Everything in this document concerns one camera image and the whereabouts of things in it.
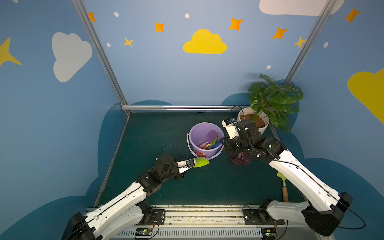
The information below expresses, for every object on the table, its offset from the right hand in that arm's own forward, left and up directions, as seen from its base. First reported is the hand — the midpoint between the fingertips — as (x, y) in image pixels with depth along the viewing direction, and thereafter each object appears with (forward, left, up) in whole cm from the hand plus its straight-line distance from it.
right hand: (224, 137), depth 73 cm
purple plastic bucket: (+15, +9, -25) cm, 30 cm away
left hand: (-7, +18, -11) cm, 22 cm away
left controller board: (-39, +38, -28) cm, 61 cm away
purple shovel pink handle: (+13, +5, -18) cm, 23 cm away
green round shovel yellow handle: (+9, +4, -19) cm, 22 cm away
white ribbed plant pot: (+29, -30, -17) cm, 45 cm away
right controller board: (-35, -24, -29) cm, 52 cm away
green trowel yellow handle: (-10, +11, -7) cm, 17 cm away
